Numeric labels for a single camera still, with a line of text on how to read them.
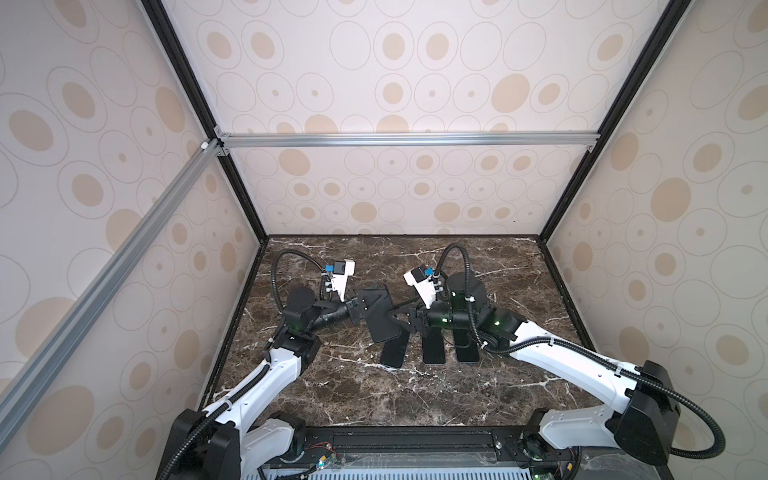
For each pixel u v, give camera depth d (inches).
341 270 25.0
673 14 26.6
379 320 26.9
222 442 15.4
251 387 18.7
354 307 24.7
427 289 24.9
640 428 15.4
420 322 24.2
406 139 33.8
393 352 34.5
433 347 35.3
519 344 20.0
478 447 29.3
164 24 27.0
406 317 25.1
